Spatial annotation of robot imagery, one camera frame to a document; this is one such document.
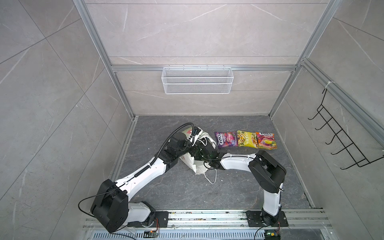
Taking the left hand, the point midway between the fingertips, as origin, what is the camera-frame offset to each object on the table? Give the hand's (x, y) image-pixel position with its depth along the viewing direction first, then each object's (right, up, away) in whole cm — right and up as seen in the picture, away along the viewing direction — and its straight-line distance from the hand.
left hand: (200, 136), depth 79 cm
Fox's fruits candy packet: (+46, -5, +22) cm, 51 cm away
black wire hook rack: (+63, -3, -16) cm, 65 cm away
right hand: (-5, -10, +15) cm, 19 cm away
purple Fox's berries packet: (+19, -3, +24) cm, 31 cm away
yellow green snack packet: (+34, -3, +22) cm, 40 cm away
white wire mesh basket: (-2, +37, +22) cm, 43 cm away
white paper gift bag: (-1, -19, +8) cm, 21 cm away
